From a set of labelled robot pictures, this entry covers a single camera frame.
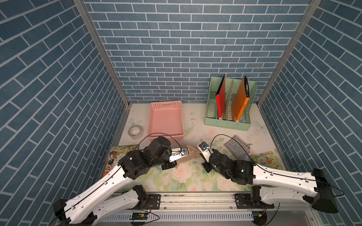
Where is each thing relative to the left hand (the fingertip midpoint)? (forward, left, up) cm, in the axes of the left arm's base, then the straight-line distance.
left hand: (180, 153), depth 68 cm
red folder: (+34, -24, +5) cm, 42 cm away
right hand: (+2, -10, -5) cm, 12 cm away
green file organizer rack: (+55, -37, 0) cm, 66 cm away
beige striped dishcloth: (+4, -7, -8) cm, 11 cm away
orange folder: (+34, -36, +6) cm, 50 cm away
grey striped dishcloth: (+13, -39, -20) cm, 46 cm away
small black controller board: (-23, +21, -25) cm, 40 cm away
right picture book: (+6, -55, -21) cm, 59 cm away
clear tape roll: (+27, +34, -22) cm, 48 cm away
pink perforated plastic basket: (+35, +13, -17) cm, 41 cm away
